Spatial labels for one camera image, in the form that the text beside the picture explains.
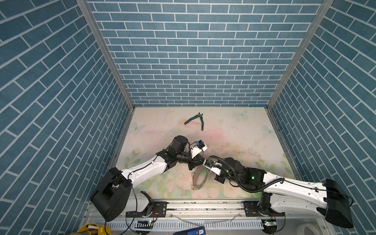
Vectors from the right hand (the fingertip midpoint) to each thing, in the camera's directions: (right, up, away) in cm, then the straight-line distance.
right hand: (207, 165), depth 76 cm
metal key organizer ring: (-6, -7, +8) cm, 12 cm away
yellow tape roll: (-51, -23, -13) cm, 58 cm away
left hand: (-1, +1, 0) cm, 2 cm away
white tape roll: (+43, -27, -8) cm, 52 cm away
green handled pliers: (-2, +25, +39) cm, 47 cm away
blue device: (-5, -27, -10) cm, 29 cm away
